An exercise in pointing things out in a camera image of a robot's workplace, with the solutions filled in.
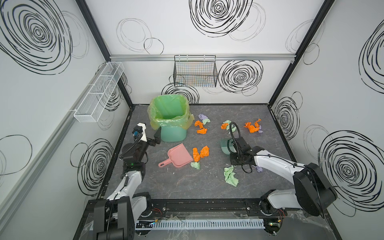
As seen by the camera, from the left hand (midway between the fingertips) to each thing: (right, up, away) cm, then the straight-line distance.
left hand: (153, 125), depth 77 cm
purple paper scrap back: (+27, +5, +32) cm, 42 cm away
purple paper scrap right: (+47, -16, -19) cm, 53 cm away
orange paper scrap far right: (+63, -4, +27) cm, 69 cm away
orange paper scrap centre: (+27, -18, +16) cm, 37 cm away
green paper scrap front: (+41, -29, +7) cm, 51 cm away
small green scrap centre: (+22, -24, +9) cm, 34 cm away
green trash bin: (+9, -6, +13) cm, 17 cm away
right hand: (+43, -21, +11) cm, 49 cm away
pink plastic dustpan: (+11, -19, +15) cm, 27 cm away
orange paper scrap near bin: (+27, -5, +26) cm, 38 cm away
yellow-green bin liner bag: (+5, +9, +21) cm, 24 cm away
